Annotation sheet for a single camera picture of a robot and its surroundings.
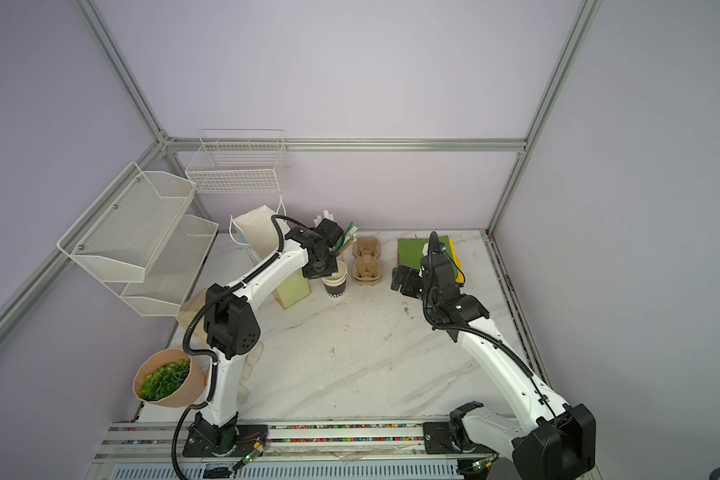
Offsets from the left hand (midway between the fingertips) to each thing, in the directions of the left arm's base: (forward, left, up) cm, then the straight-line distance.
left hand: (324, 273), depth 91 cm
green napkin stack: (+24, -31, -17) cm, 43 cm away
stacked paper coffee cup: (-2, -3, -2) cm, 5 cm away
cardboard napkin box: (-9, -28, +21) cm, 35 cm away
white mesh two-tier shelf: (-2, +47, +16) cm, 50 cm away
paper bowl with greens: (-31, +35, -2) cm, 47 cm away
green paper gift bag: (+13, +22, +7) cm, 27 cm away
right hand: (-8, -23, +11) cm, 27 cm away
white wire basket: (+30, +29, +20) cm, 46 cm away
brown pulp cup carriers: (+9, -13, -9) cm, 19 cm away
